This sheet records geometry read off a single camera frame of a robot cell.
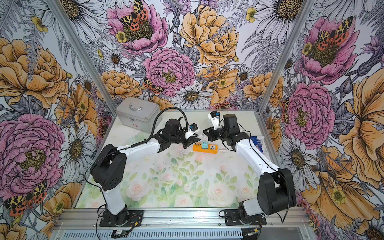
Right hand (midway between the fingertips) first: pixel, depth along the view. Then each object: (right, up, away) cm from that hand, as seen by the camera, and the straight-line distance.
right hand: (203, 134), depth 84 cm
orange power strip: (+6, -10, +13) cm, 17 cm away
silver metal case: (-42, +13, +18) cm, 48 cm away
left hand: (-3, -3, +4) cm, 6 cm away
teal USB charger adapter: (+1, -7, +9) cm, 11 cm away
